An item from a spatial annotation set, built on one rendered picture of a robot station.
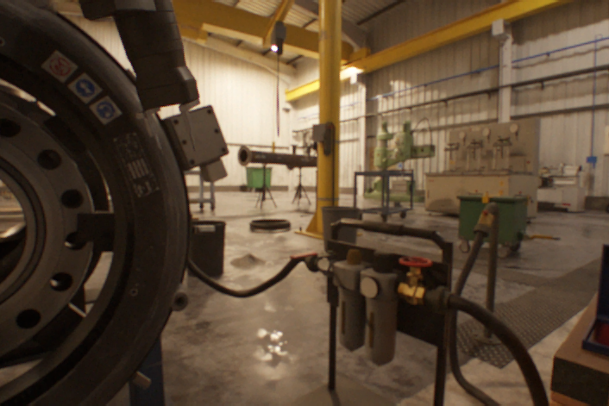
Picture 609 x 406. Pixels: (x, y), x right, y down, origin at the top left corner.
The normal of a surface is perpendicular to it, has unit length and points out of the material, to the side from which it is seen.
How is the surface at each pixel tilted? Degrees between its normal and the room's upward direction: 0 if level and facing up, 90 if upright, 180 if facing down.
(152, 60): 122
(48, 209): 90
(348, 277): 90
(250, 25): 90
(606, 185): 90
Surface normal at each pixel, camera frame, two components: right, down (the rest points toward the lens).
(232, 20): 0.55, 0.07
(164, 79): -0.10, 0.41
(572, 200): -0.83, 0.04
